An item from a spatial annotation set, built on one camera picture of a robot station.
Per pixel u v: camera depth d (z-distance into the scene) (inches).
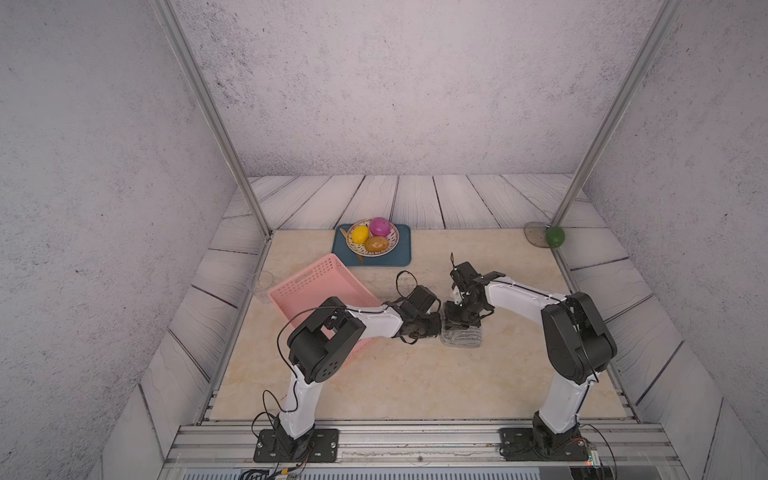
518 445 28.6
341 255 43.8
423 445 29.2
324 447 28.7
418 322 31.7
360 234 44.9
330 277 41.3
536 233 47.5
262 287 39.5
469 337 35.0
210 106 33.6
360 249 45.0
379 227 44.9
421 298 29.9
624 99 33.2
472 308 30.6
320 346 20.1
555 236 45.3
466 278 30.4
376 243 43.6
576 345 19.5
